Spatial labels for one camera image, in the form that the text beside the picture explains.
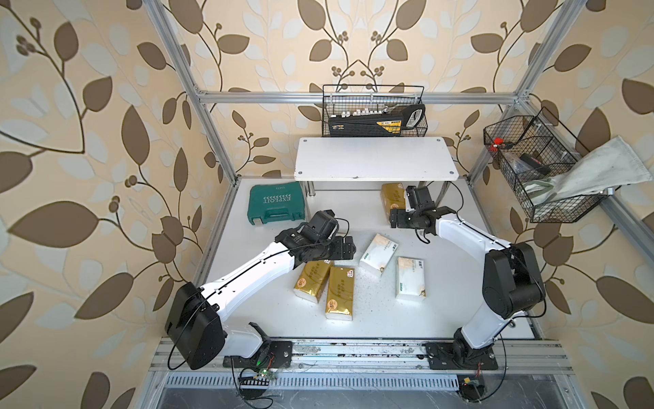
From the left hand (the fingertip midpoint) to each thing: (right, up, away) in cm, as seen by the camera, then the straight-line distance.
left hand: (347, 250), depth 78 cm
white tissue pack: (+12, -4, +13) cm, 18 cm away
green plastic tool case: (-27, +15, +27) cm, 41 cm away
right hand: (+22, +9, +17) cm, 29 cm away
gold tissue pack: (-11, -10, +5) cm, 16 cm away
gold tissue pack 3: (+18, +18, +19) cm, 32 cm away
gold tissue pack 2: (-2, -14, +2) cm, 15 cm away
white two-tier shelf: (+9, +29, +2) cm, 30 cm away
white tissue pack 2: (+22, -11, +7) cm, 25 cm away
